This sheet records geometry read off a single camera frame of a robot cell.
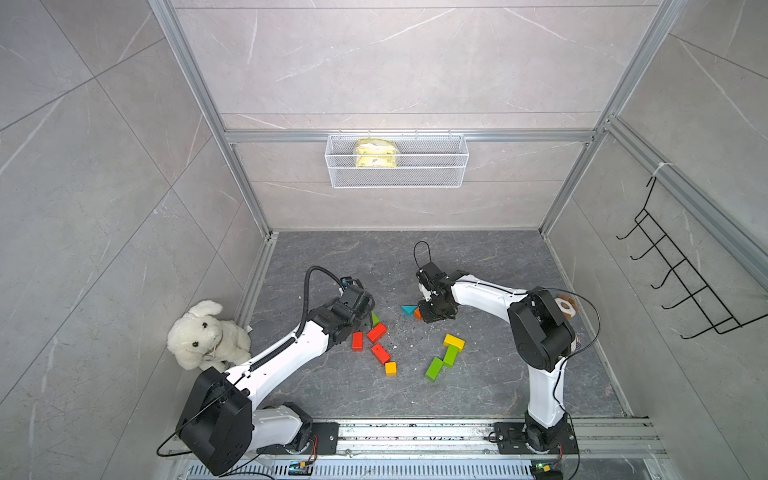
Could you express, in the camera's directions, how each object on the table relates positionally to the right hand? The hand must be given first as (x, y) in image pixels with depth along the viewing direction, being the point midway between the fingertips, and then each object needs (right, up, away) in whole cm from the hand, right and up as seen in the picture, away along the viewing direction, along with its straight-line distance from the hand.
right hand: (429, 316), depth 95 cm
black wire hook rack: (+53, +7, -38) cm, 66 cm away
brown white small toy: (+45, +3, 0) cm, 45 cm away
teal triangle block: (-7, +2, 0) cm, 7 cm away
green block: (-18, 0, -3) cm, 18 cm away
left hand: (-21, +4, -10) cm, 23 cm away
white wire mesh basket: (-1, +52, +5) cm, 53 cm away
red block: (-23, -7, -5) cm, 24 cm away
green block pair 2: (0, -13, -12) cm, 17 cm away
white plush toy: (-61, -1, -21) cm, 65 cm away
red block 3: (-16, -9, -9) cm, 20 cm away
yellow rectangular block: (+7, -6, -7) cm, 12 cm away
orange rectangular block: (-4, +2, -7) cm, 9 cm away
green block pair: (+5, -10, -9) cm, 14 cm away
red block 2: (-17, -4, -5) cm, 18 cm away
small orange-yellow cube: (-13, -13, -12) cm, 21 cm away
